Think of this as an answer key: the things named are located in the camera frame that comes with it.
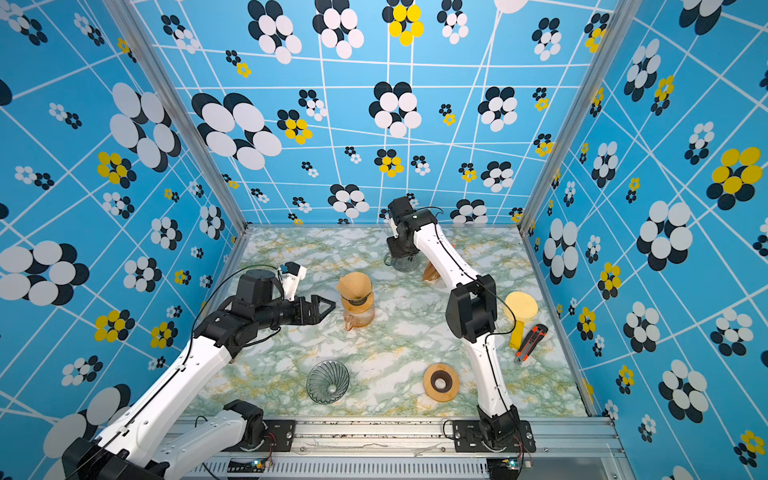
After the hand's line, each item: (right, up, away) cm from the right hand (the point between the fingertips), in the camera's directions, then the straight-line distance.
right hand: (403, 250), depth 96 cm
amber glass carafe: (-16, -22, -3) cm, 27 cm away
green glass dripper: (-14, -15, -10) cm, 23 cm away
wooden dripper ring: (-11, -17, -10) cm, 22 cm away
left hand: (-21, -14, -21) cm, 33 cm away
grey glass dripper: (-21, -36, -16) cm, 45 cm away
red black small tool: (+38, -27, -8) cm, 48 cm away
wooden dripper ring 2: (+10, -37, -14) cm, 41 cm away
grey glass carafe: (0, -5, +8) cm, 9 cm away
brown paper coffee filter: (-15, -10, -10) cm, 21 cm away
